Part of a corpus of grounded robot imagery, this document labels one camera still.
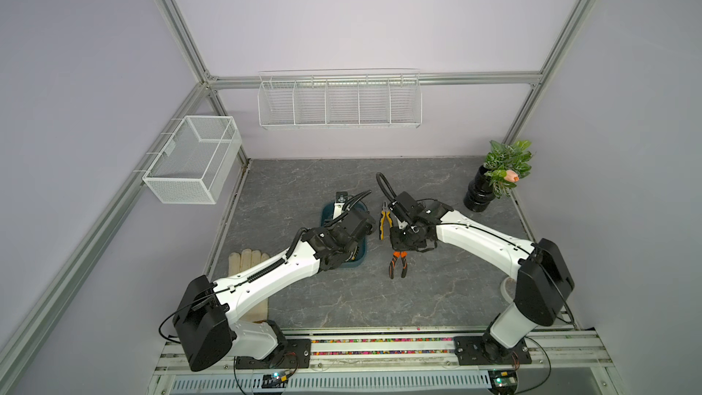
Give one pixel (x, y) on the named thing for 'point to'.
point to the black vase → (481, 192)
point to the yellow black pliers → (385, 213)
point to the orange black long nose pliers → (396, 255)
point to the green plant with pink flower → (505, 164)
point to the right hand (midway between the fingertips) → (395, 242)
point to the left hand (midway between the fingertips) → (347, 225)
